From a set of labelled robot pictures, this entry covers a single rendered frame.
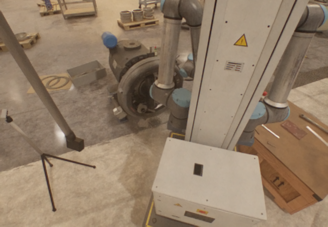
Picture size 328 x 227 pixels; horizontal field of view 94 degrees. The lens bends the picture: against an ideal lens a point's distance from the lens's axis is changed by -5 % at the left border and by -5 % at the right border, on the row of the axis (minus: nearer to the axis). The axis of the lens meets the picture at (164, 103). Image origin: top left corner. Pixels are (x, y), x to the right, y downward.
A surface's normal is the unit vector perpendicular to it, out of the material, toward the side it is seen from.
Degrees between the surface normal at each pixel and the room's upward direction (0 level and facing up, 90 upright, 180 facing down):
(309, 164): 0
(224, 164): 0
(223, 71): 90
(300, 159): 0
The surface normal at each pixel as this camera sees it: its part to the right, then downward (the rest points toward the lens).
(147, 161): 0.00, -0.73
